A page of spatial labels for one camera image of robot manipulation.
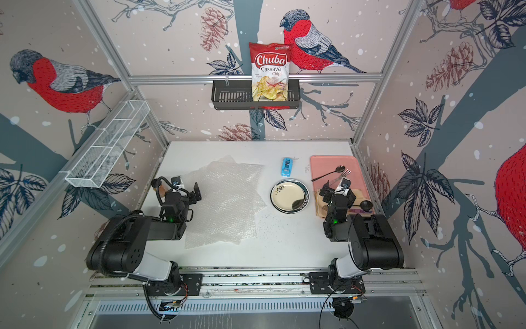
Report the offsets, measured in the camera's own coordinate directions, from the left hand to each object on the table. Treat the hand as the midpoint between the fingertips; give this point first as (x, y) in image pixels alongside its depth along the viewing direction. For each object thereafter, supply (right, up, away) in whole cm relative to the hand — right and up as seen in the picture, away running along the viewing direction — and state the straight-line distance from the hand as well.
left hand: (189, 180), depth 91 cm
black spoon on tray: (+74, +4, +16) cm, 76 cm away
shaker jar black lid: (-16, -1, +1) cm, 16 cm away
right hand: (+68, -1, -1) cm, 68 cm away
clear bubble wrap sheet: (+18, -10, +4) cm, 21 cm away
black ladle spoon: (+82, -12, +1) cm, 82 cm away
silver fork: (+76, +2, +12) cm, 77 cm away
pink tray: (+70, +5, +18) cm, 73 cm away
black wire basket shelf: (+22, +41, +3) cm, 46 cm away
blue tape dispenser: (+46, +5, +15) cm, 49 cm away
